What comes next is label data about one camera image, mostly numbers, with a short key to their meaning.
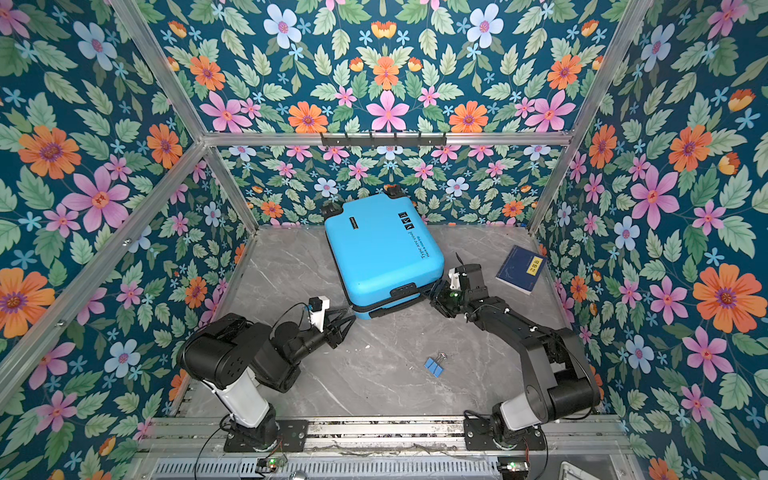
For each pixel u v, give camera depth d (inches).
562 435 29.5
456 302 30.1
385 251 33.8
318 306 30.0
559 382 17.2
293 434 29.0
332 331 30.8
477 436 28.8
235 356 19.3
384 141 35.8
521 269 41.7
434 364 33.1
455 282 32.4
